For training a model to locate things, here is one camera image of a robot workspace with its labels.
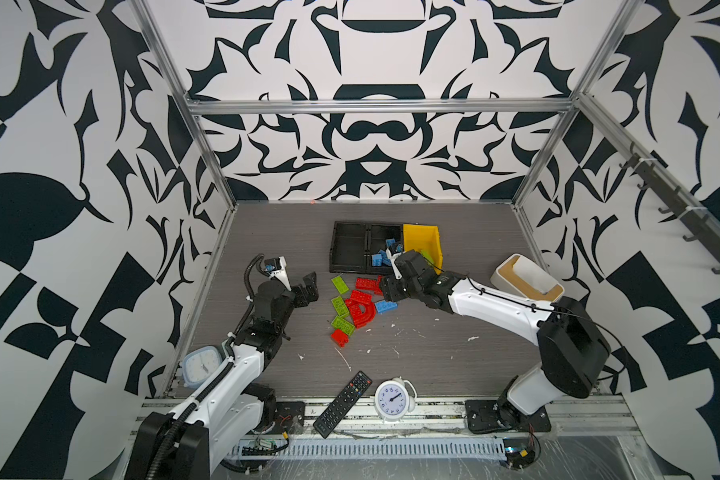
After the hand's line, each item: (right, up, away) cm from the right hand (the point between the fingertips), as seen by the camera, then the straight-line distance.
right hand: (388, 280), depth 87 cm
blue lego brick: (0, -9, +5) cm, 10 cm away
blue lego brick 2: (+3, +11, +19) cm, 22 cm away
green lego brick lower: (-14, -13, +3) cm, 19 cm away
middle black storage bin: (-2, +13, +29) cm, 32 cm away
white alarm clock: (0, -27, -12) cm, 30 cm away
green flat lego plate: (-14, -3, +11) cm, 18 cm away
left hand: (-25, +3, -3) cm, 25 cm away
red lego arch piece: (-8, -9, +5) cm, 13 cm away
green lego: (+14, +7, +18) cm, 24 cm away
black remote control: (-12, -29, -12) cm, 34 cm away
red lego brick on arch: (-9, -5, +5) cm, 11 cm away
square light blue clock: (-50, -21, -8) cm, 55 cm away
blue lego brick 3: (-3, +5, +10) cm, 11 cm away
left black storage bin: (-12, +7, +20) cm, 24 cm away
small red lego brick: (-14, -16, -2) cm, 21 cm away
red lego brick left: (-3, -3, +7) cm, 8 cm away
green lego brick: (-14, -8, +5) cm, 17 cm away
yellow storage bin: (+14, +12, +19) cm, 27 cm away
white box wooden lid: (+41, +1, +7) cm, 42 cm away
